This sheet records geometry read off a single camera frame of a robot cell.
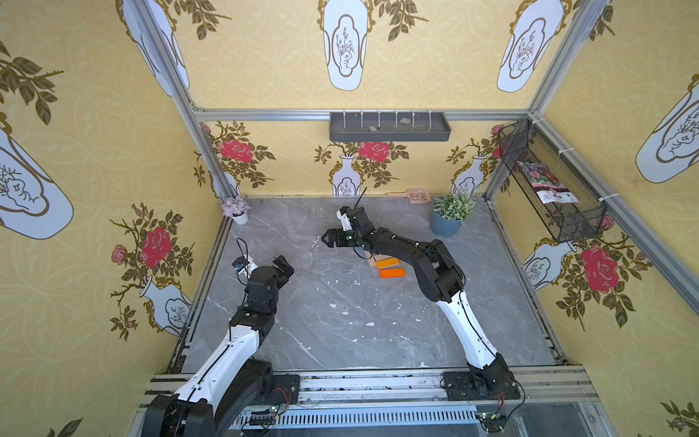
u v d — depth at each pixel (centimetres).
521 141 101
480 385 66
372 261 100
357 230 86
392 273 95
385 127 93
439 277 63
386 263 97
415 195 125
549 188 76
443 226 102
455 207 97
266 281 62
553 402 77
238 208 104
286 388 73
